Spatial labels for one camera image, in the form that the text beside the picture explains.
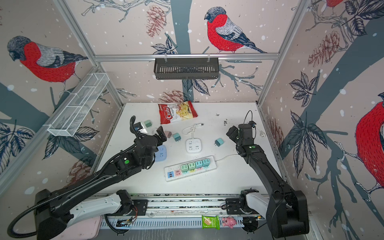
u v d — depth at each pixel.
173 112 1.10
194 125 1.04
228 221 0.68
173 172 0.83
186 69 1.06
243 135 0.62
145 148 0.52
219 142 0.96
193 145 0.95
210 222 0.68
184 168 0.80
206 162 0.82
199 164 0.81
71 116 0.73
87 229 0.67
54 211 0.39
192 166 0.81
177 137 0.98
